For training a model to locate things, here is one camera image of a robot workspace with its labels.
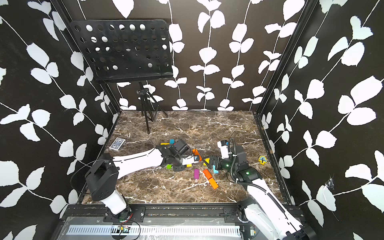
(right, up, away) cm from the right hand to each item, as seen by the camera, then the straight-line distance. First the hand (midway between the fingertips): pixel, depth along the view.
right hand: (207, 157), depth 77 cm
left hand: (-12, -4, +9) cm, 16 cm away
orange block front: (+4, -17, +7) cm, 18 cm away
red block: (+1, -12, +11) cm, 17 cm away
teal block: (-23, +6, +25) cm, 34 cm away
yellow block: (-27, +4, +25) cm, 37 cm away
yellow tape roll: (+36, -5, +16) cm, 40 cm away
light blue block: (+6, -11, +11) cm, 17 cm away
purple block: (-6, -12, +11) cm, 17 cm away
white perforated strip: (-25, -33, -7) cm, 42 cm away
